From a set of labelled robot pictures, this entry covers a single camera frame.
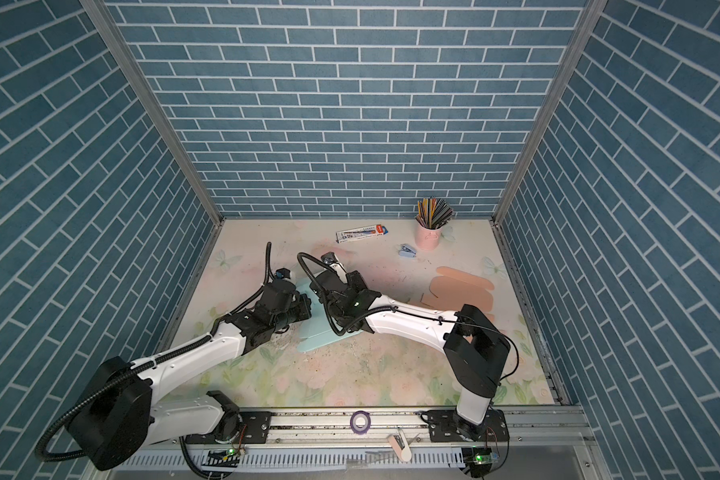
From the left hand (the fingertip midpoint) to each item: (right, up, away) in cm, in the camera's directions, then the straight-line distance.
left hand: (315, 301), depth 86 cm
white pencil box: (+12, +21, +29) cm, 38 cm away
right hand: (+9, +8, -1) cm, 12 cm away
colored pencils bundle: (+39, +28, +20) cm, 52 cm away
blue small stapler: (+30, +14, +24) cm, 41 cm away
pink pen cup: (+36, +19, +21) cm, 46 cm away
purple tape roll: (+15, -28, -11) cm, 34 cm away
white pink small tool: (+23, -31, -16) cm, 42 cm away
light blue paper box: (+3, -5, -11) cm, 12 cm away
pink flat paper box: (+43, +1, +13) cm, 45 cm away
